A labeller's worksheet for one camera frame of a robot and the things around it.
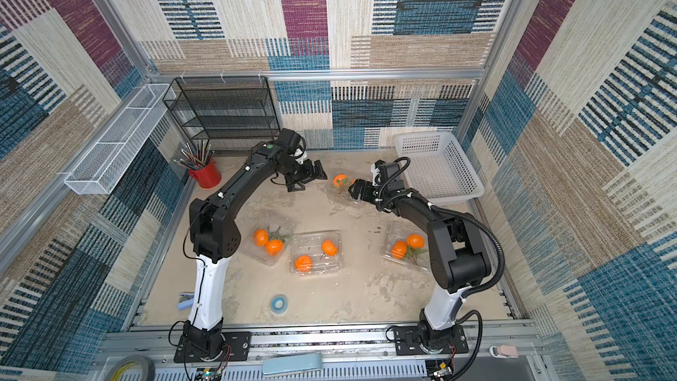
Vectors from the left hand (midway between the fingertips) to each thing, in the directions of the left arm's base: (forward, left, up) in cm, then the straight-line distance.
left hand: (320, 181), depth 92 cm
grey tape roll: (-51, +52, -13) cm, 73 cm away
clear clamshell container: (+2, -7, -9) cm, 11 cm away
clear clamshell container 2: (-9, +16, -14) cm, 23 cm away
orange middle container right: (-20, -3, -10) cm, 22 cm away
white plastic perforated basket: (+15, -49, -12) cm, 52 cm away
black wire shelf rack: (+33, +40, +7) cm, 52 cm away
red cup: (+11, +45, -9) cm, 48 cm away
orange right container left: (-21, -25, -8) cm, 34 cm away
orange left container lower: (-19, +15, -10) cm, 26 cm away
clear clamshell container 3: (-20, +2, -13) cm, 24 cm away
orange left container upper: (-16, +20, -8) cm, 27 cm away
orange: (+8, -7, -9) cm, 14 cm away
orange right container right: (-19, -31, -9) cm, 37 cm away
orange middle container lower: (-25, +5, -11) cm, 28 cm away
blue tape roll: (-36, +12, -14) cm, 40 cm away
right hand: (-2, -15, -5) cm, 16 cm away
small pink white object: (-49, -48, -10) cm, 70 cm away
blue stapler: (-34, +40, -14) cm, 54 cm away
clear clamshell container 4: (-12, -28, -14) cm, 33 cm away
